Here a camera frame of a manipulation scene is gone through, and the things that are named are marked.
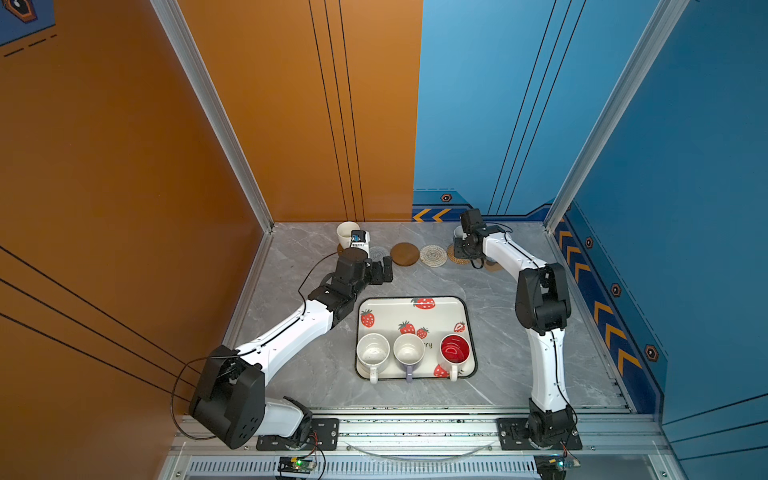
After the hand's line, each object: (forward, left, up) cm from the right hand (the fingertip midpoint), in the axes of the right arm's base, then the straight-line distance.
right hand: (461, 250), depth 105 cm
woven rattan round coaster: (-8, +4, +5) cm, 10 cm away
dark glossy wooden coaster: (-26, +34, +29) cm, 51 cm away
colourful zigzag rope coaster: (+1, +9, -4) cm, 10 cm away
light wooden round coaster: (+4, +20, -6) cm, 21 cm away
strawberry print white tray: (-24, +12, -5) cm, 27 cm away
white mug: (-35, +30, -4) cm, 46 cm away
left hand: (-15, +28, +16) cm, 36 cm away
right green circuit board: (-62, -15, -8) cm, 64 cm away
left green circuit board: (-62, +47, -7) cm, 78 cm away
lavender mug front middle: (-34, +19, -4) cm, 39 cm away
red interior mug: (-35, +6, -3) cm, 35 cm away
